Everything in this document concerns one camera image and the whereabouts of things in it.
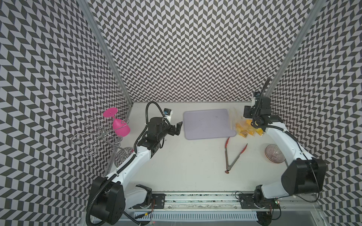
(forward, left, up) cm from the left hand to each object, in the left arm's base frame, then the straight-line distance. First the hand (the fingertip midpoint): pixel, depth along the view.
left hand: (173, 120), depth 82 cm
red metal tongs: (-21, -32, -20) cm, 43 cm away
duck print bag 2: (+4, -48, -16) cm, 51 cm away
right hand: (+6, -46, +1) cm, 47 cm away
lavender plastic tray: (+13, -20, -21) cm, 32 cm away
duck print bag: (+11, -43, -13) cm, 46 cm away
